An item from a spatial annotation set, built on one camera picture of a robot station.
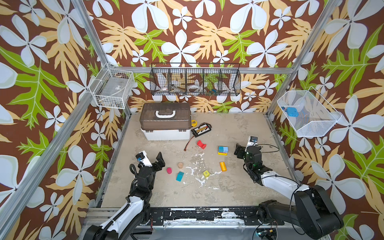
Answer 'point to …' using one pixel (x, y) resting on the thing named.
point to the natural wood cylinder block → (180, 165)
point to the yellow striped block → (224, 154)
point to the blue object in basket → (292, 111)
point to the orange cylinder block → (223, 166)
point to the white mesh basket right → (309, 114)
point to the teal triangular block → (179, 176)
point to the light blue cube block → (225, 149)
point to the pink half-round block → (169, 170)
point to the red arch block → (200, 144)
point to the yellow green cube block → (206, 174)
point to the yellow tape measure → (194, 124)
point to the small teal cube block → (221, 149)
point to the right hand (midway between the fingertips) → (241, 144)
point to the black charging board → (203, 128)
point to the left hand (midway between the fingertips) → (153, 153)
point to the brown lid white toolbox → (165, 121)
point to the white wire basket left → (111, 88)
